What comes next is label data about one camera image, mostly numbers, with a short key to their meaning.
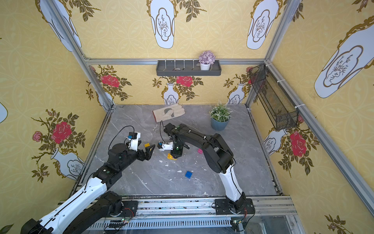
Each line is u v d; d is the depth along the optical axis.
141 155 0.69
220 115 0.95
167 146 0.82
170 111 1.17
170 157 0.90
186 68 0.92
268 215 0.76
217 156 0.53
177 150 0.81
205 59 0.82
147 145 0.96
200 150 0.95
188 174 0.84
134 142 0.67
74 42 0.83
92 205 0.57
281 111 0.87
